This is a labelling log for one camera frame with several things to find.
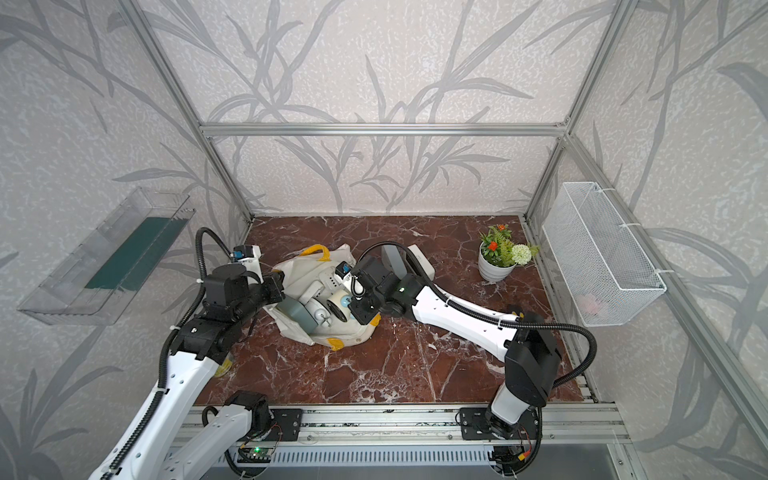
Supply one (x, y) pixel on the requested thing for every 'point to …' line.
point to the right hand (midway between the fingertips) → (352, 301)
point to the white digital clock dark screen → (423, 261)
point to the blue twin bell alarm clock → (345, 301)
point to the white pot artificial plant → (498, 255)
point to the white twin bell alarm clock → (322, 316)
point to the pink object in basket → (588, 303)
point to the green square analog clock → (298, 313)
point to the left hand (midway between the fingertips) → (284, 273)
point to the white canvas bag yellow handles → (302, 283)
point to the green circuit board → (256, 455)
